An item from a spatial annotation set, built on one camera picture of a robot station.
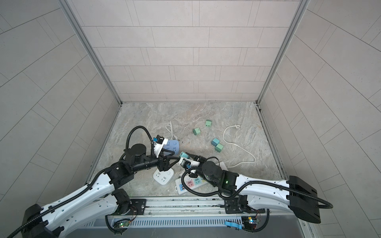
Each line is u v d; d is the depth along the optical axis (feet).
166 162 1.99
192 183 2.53
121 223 2.13
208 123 3.35
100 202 1.85
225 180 1.84
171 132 3.18
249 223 2.23
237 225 2.13
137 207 2.32
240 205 2.10
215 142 3.05
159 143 2.00
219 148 2.96
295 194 1.34
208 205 2.39
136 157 1.75
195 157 2.11
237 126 3.32
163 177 2.55
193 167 1.87
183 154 2.23
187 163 1.89
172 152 2.29
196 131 3.23
